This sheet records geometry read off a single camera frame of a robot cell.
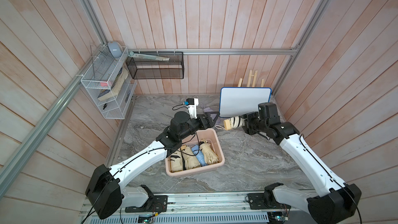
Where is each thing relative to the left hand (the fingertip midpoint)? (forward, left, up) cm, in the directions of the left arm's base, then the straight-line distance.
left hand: (214, 117), depth 70 cm
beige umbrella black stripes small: (-10, +1, -21) cm, 23 cm away
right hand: (+5, -13, -6) cm, 15 cm away
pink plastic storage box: (+1, +1, -18) cm, 18 cm away
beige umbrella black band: (-12, +18, -23) cm, 32 cm away
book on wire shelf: (+14, +51, +2) cm, 53 cm away
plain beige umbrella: (-11, +11, -24) cm, 29 cm away
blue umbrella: (-5, +7, -27) cm, 28 cm away
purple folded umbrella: (+27, 0, -28) cm, 39 cm away
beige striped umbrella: (0, -10, -5) cm, 11 cm away
